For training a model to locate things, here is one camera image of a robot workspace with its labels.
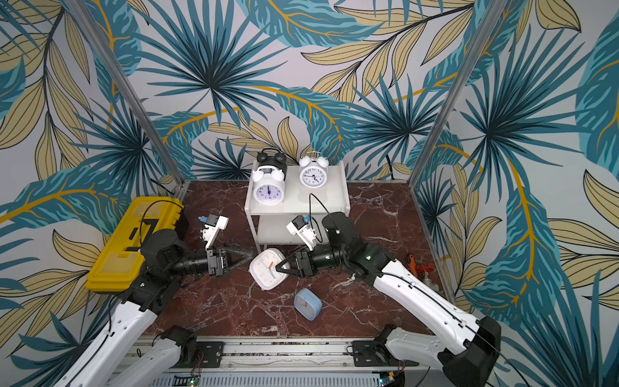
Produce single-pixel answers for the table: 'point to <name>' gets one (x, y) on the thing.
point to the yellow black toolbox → (123, 254)
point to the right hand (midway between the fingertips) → (280, 267)
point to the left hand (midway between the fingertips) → (249, 261)
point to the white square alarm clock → (263, 269)
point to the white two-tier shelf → (269, 222)
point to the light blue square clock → (308, 304)
